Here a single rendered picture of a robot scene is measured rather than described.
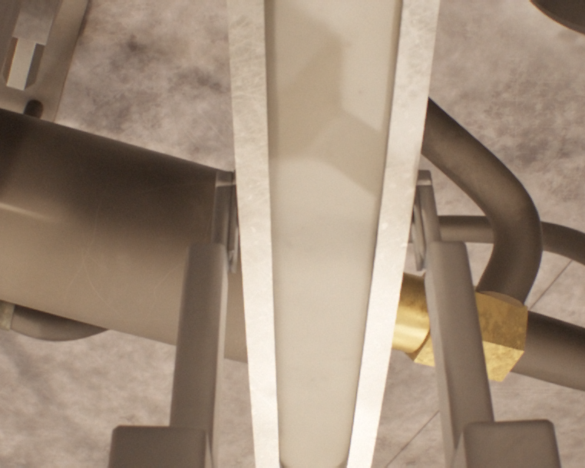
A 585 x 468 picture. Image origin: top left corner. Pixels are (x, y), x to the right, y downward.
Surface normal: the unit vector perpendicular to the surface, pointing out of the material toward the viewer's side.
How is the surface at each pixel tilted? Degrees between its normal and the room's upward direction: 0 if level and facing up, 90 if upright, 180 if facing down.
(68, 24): 0
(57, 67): 0
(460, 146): 51
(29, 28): 4
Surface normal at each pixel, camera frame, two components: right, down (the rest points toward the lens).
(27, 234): 0.18, 0.23
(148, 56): 0.03, 0.63
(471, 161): -0.08, -0.20
